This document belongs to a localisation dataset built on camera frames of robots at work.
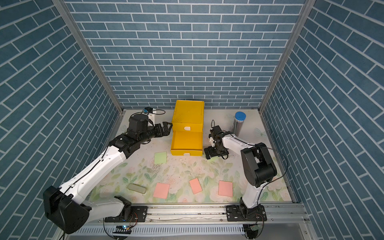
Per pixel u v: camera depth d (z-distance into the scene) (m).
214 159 0.93
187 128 0.86
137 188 0.80
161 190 0.82
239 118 0.91
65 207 0.37
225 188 0.83
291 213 0.76
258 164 0.49
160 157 0.94
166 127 0.69
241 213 0.66
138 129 0.57
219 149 0.80
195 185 0.83
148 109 0.67
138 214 0.73
